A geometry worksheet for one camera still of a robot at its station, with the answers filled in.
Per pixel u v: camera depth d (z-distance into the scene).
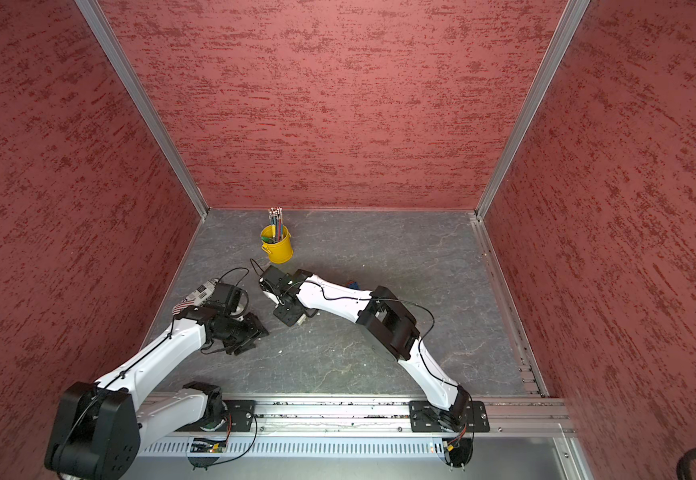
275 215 0.97
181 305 0.92
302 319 0.84
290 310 0.77
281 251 1.00
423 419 0.73
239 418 0.73
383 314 0.59
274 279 0.71
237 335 0.72
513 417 0.76
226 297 0.69
